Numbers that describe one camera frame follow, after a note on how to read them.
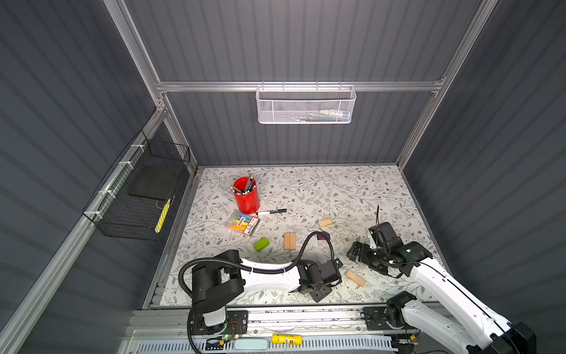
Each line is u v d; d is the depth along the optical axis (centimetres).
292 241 91
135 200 72
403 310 63
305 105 112
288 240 92
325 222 98
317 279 61
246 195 90
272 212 102
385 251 60
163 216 68
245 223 97
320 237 96
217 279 47
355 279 83
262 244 91
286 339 69
